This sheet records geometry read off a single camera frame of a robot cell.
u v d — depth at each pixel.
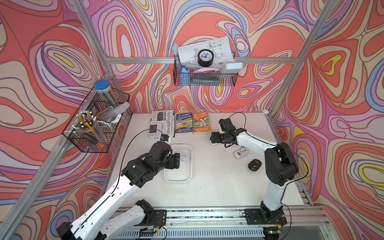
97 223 0.39
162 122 1.08
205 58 0.78
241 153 0.95
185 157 0.93
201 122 1.11
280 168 0.49
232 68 0.70
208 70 0.79
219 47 0.82
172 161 0.62
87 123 0.57
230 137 0.70
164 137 0.61
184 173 0.88
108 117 0.74
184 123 1.11
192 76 0.82
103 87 0.69
